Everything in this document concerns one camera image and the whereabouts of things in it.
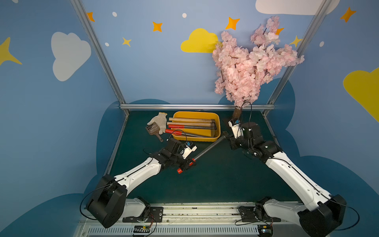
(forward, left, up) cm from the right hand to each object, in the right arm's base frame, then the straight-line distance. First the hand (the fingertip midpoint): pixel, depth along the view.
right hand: (232, 134), depth 79 cm
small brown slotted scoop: (+17, +52, -20) cm, 58 cm away
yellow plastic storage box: (+12, +6, -16) cm, 20 cm away
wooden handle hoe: (+22, +8, -19) cm, 30 cm away
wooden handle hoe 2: (+25, +23, -17) cm, 38 cm away
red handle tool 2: (+13, +36, -17) cm, 42 cm away
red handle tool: (+18, +23, -17) cm, 34 cm away
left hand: (-11, +20, -11) cm, 25 cm away
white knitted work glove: (+29, +49, -23) cm, 61 cm away
